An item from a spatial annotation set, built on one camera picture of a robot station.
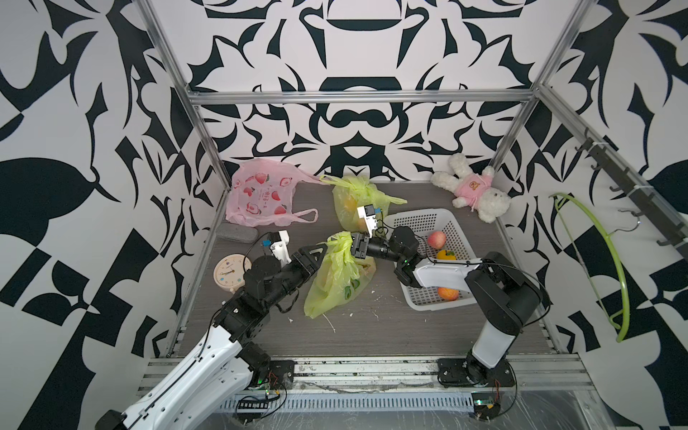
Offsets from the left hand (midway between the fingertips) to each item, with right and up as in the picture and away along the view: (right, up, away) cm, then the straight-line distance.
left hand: (323, 245), depth 69 cm
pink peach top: (+38, -2, +27) cm, 47 cm away
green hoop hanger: (+67, -16, -10) cm, 69 cm away
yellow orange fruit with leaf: (+39, -7, +24) cm, 46 cm away
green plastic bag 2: (+4, -9, +3) cm, 10 cm away
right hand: (+2, +1, +5) cm, 5 cm away
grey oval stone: (-34, +1, +29) cm, 45 cm away
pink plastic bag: (-30, +16, +45) cm, 56 cm away
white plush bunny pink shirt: (+57, +16, +38) cm, 71 cm away
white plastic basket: (+35, +4, +31) cm, 46 cm away
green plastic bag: (+9, +15, +27) cm, 32 cm away
